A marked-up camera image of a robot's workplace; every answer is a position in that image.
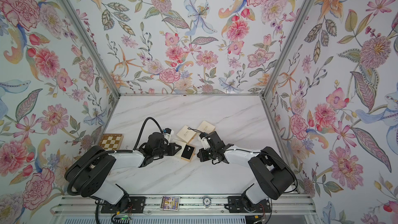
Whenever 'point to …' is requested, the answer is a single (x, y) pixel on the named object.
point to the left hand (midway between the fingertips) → (183, 148)
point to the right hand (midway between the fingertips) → (198, 153)
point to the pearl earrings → (189, 149)
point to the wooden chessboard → (111, 141)
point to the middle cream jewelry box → (186, 135)
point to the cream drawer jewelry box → (186, 151)
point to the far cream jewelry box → (206, 127)
